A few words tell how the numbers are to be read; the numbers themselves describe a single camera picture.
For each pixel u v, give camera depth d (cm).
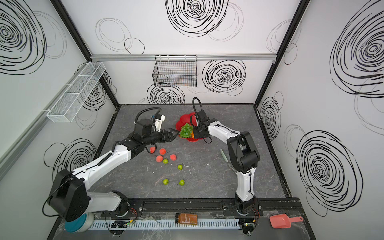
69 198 40
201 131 72
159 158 88
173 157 89
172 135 72
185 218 68
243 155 51
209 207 76
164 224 64
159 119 73
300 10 73
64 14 73
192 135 95
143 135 62
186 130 98
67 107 73
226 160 89
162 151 91
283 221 70
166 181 81
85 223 64
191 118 112
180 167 86
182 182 81
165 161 89
